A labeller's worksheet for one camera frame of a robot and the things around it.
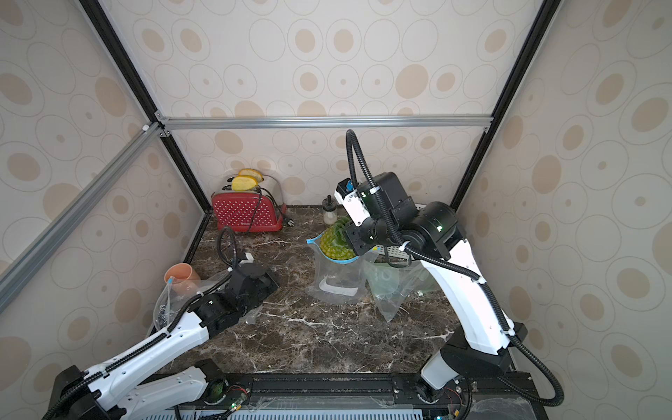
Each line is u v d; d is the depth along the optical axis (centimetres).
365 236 51
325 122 136
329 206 107
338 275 98
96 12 67
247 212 103
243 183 101
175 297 85
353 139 38
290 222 113
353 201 50
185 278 87
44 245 56
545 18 69
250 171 106
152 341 46
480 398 72
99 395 40
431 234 35
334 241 60
